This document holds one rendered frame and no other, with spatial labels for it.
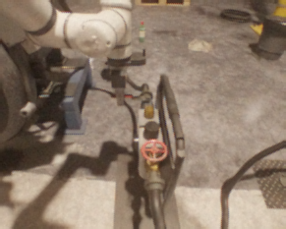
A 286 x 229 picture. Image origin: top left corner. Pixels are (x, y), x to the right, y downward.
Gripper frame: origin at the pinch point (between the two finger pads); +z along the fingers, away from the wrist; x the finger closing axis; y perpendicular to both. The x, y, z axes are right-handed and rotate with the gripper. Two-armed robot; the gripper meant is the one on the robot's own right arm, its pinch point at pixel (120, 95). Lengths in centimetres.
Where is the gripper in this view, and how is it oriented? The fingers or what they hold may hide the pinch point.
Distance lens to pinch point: 73.6
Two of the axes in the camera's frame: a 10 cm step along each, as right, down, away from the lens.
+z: -0.3, 7.3, 6.8
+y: -10.0, 0.1, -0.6
